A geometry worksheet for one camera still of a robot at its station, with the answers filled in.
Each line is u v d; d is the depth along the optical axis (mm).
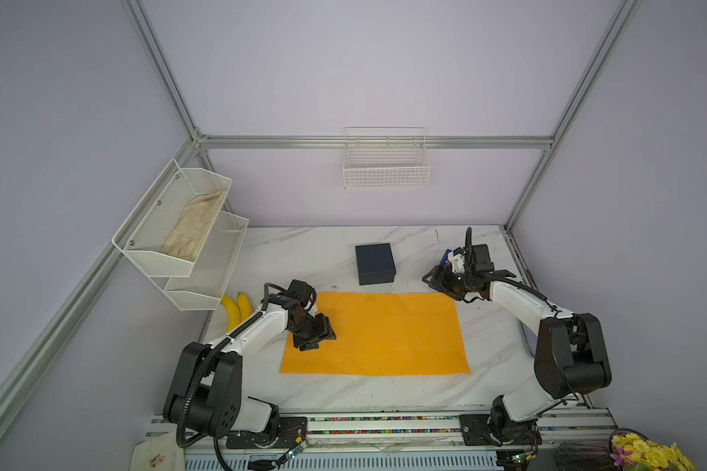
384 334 931
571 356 458
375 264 1006
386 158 947
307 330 748
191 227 801
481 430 734
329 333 764
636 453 510
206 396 420
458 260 855
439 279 825
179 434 374
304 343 764
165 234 761
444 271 819
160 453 701
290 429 736
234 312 883
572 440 732
